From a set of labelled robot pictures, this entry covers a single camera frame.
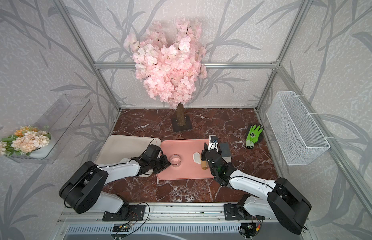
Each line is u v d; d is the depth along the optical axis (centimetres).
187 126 109
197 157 91
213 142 70
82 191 43
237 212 65
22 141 49
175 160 91
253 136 102
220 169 63
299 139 59
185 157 93
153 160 73
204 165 87
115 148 97
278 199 42
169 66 64
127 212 69
